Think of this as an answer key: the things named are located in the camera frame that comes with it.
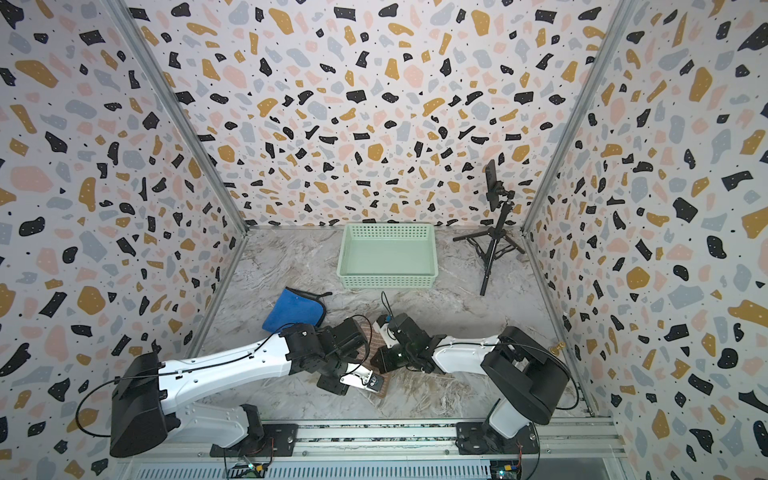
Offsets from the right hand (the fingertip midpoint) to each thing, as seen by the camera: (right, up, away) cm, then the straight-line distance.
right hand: (372, 362), depth 84 cm
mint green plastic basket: (+2, +30, +33) cm, 45 cm away
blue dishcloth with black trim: (-26, +13, +13) cm, 32 cm away
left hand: (-3, 0, -8) cm, 8 cm away
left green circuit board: (-29, -22, -12) cm, 38 cm away
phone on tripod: (+35, +51, +4) cm, 62 cm away
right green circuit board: (+34, -21, -12) cm, 42 cm away
